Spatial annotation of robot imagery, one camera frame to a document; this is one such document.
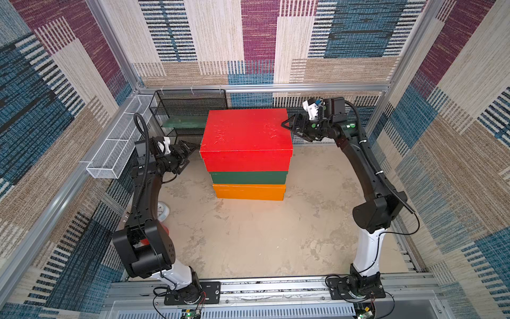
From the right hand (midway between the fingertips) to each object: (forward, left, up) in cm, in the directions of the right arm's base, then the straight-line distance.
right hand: (290, 130), depth 79 cm
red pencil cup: (-25, +54, -34) cm, 68 cm away
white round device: (-18, +56, -31) cm, 67 cm away
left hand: (-4, +39, -6) cm, 39 cm away
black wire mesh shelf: (+30, +52, -12) cm, 61 cm away
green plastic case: (+17, +47, -8) cm, 51 cm away
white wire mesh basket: (0, +80, -15) cm, 81 cm away
